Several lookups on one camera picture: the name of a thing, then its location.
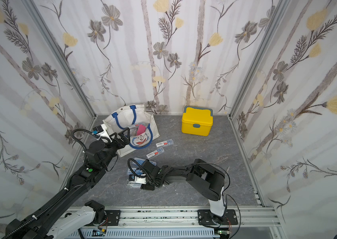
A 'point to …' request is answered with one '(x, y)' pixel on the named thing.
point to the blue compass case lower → (138, 172)
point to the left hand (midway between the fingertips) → (124, 130)
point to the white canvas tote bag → (130, 116)
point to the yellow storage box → (197, 121)
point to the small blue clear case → (166, 143)
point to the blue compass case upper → (140, 161)
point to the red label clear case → (158, 151)
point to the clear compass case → (134, 185)
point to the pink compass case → (141, 129)
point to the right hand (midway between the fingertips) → (142, 179)
